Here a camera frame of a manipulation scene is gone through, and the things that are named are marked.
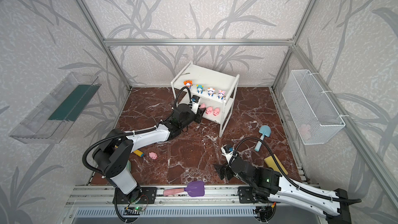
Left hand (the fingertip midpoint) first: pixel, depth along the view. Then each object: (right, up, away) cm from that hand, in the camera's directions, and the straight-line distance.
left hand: (205, 102), depth 86 cm
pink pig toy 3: (+6, -5, -2) cm, 8 cm away
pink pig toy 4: (-29, -29, -2) cm, 41 cm away
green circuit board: (-31, -49, -16) cm, 60 cm away
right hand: (+8, -27, -10) cm, 29 cm away
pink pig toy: (-1, -2, -1) cm, 2 cm away
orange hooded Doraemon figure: (-7, +10, -14) cm, 18 cm away
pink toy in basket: (+48, -12, -13) cm, 52 cm away
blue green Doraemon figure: (-2, +7, -16) cm, 17 cm away
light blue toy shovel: (+37, -18, +10) cm, 42 cm away
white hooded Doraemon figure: (+3, +5, -17) cm, 18 cm away
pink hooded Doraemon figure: (+8, +4, -18) cm, 20 cm away
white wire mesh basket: (+45, -6, -26) cm, 52 cm away
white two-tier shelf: (+5, +6, -17) cm, 19 cm away
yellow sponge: (+36, -33, -3) cm, 49 cm away
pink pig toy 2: (+2, -4, -2) cm, 5 cm away
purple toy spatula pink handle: (-5, -42, -11) cm, 44 cm away
